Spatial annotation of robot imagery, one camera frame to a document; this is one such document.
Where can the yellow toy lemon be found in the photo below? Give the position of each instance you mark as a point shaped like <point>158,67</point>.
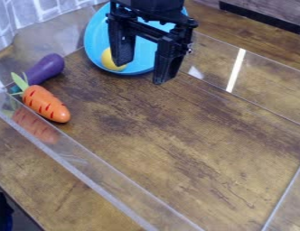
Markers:
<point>107,61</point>

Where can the blue round plastic tray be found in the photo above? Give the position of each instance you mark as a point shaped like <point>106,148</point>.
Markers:
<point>95,42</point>

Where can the orange toy carrot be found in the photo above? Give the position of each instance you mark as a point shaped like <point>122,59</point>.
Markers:
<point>41,100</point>

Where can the dark baseboard strip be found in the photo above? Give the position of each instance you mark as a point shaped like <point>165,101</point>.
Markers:
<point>279,23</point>

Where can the clear acrylic barrier wall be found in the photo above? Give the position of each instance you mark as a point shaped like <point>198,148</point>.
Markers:
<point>153,214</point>

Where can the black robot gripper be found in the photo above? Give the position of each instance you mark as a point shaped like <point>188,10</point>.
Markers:
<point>158,21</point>

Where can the purple toy eggplant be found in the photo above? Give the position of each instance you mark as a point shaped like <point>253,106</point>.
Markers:
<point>45,69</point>

